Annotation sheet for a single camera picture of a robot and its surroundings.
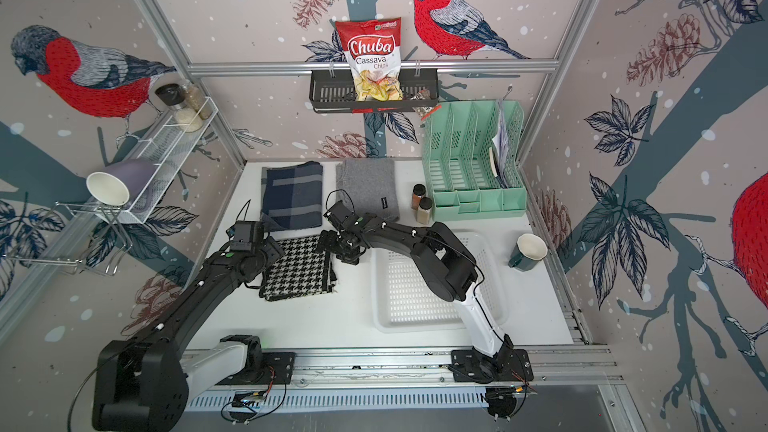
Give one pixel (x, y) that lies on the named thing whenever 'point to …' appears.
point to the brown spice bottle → (418, 191)
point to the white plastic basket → (404, 298)
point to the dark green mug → (527, 252)
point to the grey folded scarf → (368, 185)
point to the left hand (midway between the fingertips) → (275, 246)
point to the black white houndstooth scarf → (302, 270)
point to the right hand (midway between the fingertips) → (324, 254)
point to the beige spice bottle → (424, 211)
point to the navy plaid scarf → (292, 196)
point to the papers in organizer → (499, 150)
